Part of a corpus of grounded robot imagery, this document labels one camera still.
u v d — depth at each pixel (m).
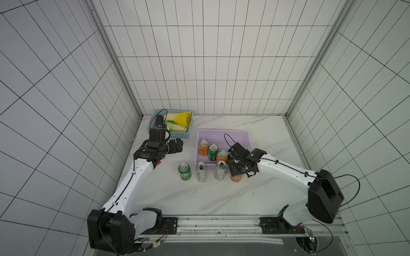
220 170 0.78
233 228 0.73
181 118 1.07
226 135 0.75
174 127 1.03
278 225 0.64
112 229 0.38
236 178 0.82
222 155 0.85
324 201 0.42
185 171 0.81
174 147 0.71
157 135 0.59
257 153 0.60
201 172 0.77
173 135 1.02
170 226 0.73
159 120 1.12
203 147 0.90
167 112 1.10
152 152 0.54
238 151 0.66
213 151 0.88
